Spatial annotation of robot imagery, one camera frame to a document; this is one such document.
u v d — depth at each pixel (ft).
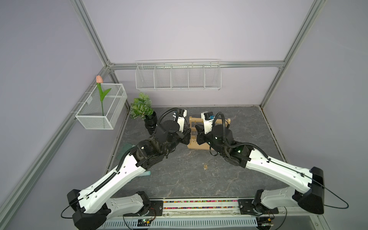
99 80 2.59
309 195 1.31
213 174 2.78
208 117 1.85
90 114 2.32
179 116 1.72
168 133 1.43
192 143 2.10
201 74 3.40
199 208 2.47
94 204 1.23
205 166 2.91
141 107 2.76
